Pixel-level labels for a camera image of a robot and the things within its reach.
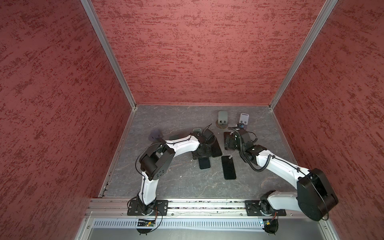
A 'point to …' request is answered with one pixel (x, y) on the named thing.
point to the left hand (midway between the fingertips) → (204, 158)
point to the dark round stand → (197, 130)
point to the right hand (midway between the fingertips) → (231, 141)
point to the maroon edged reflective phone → (228, 167)
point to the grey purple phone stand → (155, 135)
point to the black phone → (204, 162)
